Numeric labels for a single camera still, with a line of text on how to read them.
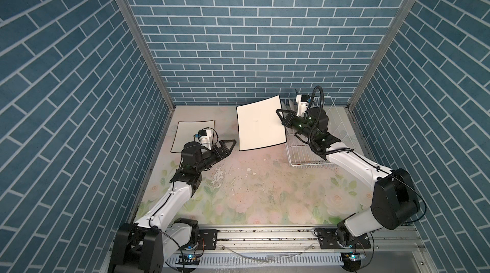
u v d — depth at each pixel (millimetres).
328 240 735
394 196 439
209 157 693
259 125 833
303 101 722
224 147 707
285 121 725
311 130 629
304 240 753
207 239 735
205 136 748
